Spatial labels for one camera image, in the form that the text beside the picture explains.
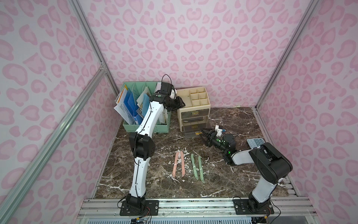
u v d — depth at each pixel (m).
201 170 0.86
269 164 0.49
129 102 0.94
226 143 0.71
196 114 0.88
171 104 0.79
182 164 0.88
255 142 0.98
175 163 0.89
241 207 0.73
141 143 0.59
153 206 0.74
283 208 0.73
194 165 0.88
